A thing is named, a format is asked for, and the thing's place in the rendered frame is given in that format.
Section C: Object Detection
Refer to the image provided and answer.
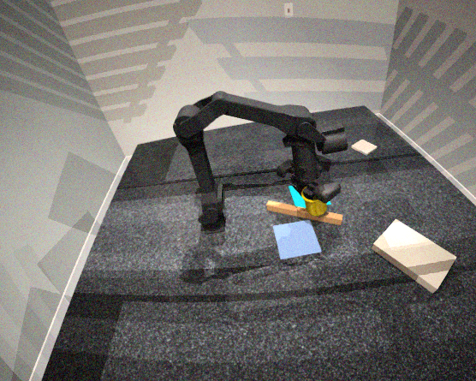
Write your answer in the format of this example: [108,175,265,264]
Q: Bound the tan flat bar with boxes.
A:
[267,201,342,225]

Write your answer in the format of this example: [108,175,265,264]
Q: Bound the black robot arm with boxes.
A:
[173,91,348,235]

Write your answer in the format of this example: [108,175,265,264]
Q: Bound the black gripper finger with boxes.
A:
[302,188,314,199]
[289,181,307,199]

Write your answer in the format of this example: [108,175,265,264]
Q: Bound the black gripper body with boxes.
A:
[277,157,341,203]

